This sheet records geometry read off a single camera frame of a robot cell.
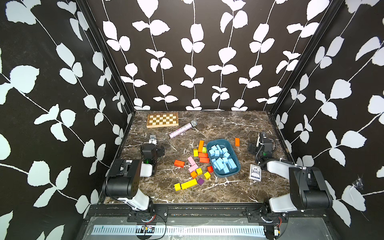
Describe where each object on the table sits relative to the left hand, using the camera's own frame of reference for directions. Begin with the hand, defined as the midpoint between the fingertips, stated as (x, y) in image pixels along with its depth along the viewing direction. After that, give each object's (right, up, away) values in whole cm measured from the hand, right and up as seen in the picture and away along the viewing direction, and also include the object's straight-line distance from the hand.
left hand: (153, 141), depth 95 cm
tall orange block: (+31, -3, +6) cm, 32 cm away
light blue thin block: (+42, -12, -6) cm, 44 cm away
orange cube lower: (+26, -18, -9) cm, 33 cm away
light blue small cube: (+47, -8, -1) cm, 48 cm away
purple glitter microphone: (+26, +12, +14) cm, 31 cm away
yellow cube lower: (+29, -17, -9) cm, 35 cm away
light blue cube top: (+38, -7, 0) cm, 38 cm away
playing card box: (+63, -18, -7) cm, 66 cm away
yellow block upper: (+27, -7, +1) cm, 28 cm away
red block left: (+17, -13, -4) cm, 22 cm away
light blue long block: (+50, -14, -5) cm, 52 cm away
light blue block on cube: (+41, -8, +1) cm, 42 cm away
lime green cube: (+33, -6, 0) cm, 33 cm away
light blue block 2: (+39, -14, -5) cm, 41 cm away
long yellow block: (+24, -23, -12) cm, 35 cm away
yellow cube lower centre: (+34, -19, -9) cm, 40 cm away
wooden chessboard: (+2, +14, +16) cm, 22 cm away
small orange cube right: (+57, -1, +7) cm, 57 cm away
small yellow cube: (+17, -24, -13) cm, 32 cm away
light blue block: (+46, -16, -7) cm, 49 cm away
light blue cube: (+46, -6, +1) cm, 47 cm away
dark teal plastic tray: (+44, -2, +4) cm, 44 cm away
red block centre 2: (+34, -12, -1) cm, 36 cm away
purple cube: (+30, -22, -11) cm, 39 cm away
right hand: (+67, +1, -1) cm, 67 cm away
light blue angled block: (+46, -11, -4) cm, 47 cm away
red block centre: (+32, -9, +2) cm, 34 cm away
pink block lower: (+26, -16, -6) cm, 31 cm away
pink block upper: (+25, -12, -2) cm, 28 cm away
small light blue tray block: (+39, -4, +2) cm, 40 cm away
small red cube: (+36, -16, -7) cm, 40 cm away
